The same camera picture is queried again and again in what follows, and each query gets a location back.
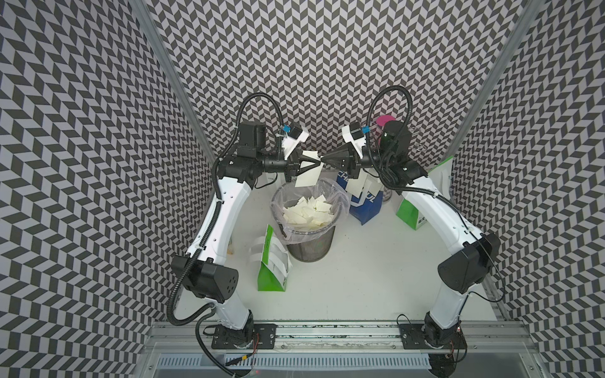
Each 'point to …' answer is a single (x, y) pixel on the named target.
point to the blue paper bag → (365, 207)
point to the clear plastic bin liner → (287, 194)
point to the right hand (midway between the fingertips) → (323, 160)
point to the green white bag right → (443, 176)
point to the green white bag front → (267, 280)
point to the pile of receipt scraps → (310, 213)
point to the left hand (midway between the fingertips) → (318, 164)
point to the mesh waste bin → (310, 253)
